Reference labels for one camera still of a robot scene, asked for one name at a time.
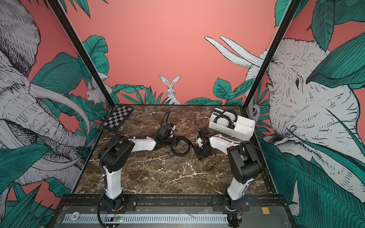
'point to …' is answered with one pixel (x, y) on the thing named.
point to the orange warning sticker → (265, 210)
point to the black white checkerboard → (120, 113)
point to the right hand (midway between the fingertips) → (198, 154)
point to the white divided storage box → (244, 128)
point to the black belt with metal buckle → (221, 113)
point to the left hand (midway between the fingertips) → (177, 141)
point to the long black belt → (190, 144)
